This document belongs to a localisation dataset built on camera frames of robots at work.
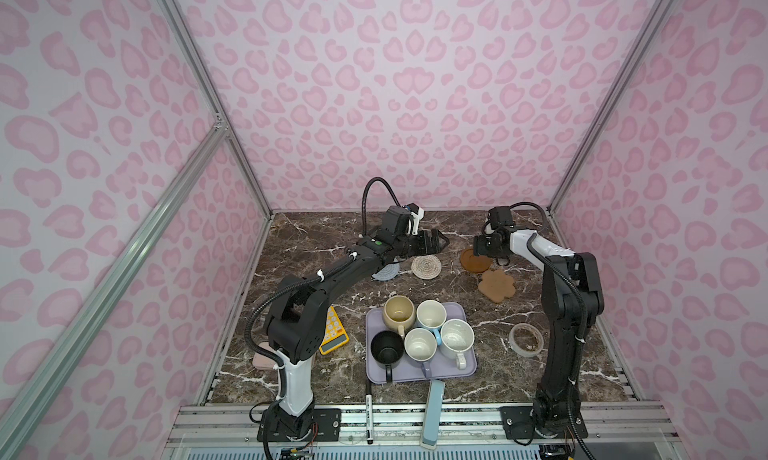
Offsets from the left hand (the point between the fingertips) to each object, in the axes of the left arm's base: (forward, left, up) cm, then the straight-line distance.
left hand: (441, 238), depth 85 cm
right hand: (+9, -18, -16) cm, 26 cm away
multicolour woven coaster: (+4, +3, -20) cm, 21 cm away
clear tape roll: (-22, -25, -21) cm, 39 cm away
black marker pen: (-40, +21, -19) cm, 49 cm away
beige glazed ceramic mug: (-14, +13, -19) cm, 26 cm away
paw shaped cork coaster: (-4, -20, -20) cm, 28 cm away
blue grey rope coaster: (+2, +16, -19) cm, 25 cm away
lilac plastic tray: (-30, +19, -19) cm, 40 cm away
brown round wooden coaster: (+5, -14, -20) cm, 25 cm away
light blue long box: (-42, +5, -18) cm, 46 cm away
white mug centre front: (-24, +7, -18) cm, 30 cm away
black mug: (-24, +16, -19) cm, 34 cm away
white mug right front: (-21, -4, -19) cm, 29 cm away
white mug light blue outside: (-16, +3, -15) cm, 22 cm away
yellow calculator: (-19, +31, -19) cm, 41 cm away
